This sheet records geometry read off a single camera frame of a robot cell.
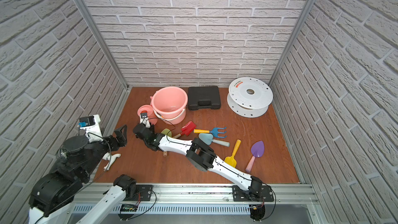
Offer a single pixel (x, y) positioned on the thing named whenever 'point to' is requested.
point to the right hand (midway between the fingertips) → (142, 122)
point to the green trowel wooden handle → (167, 132)
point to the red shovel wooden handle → (187, 129)
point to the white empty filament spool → (249, 97)
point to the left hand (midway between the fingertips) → (115, 123)
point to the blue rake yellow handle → (214, 131)
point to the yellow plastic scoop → (231, 160)
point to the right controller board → (257, 212)
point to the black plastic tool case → (203, 97)
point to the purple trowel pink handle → (257, 149)
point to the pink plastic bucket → (169, 103)
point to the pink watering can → (151, 116)
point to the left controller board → (128, 208)
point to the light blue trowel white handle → (208, 138)
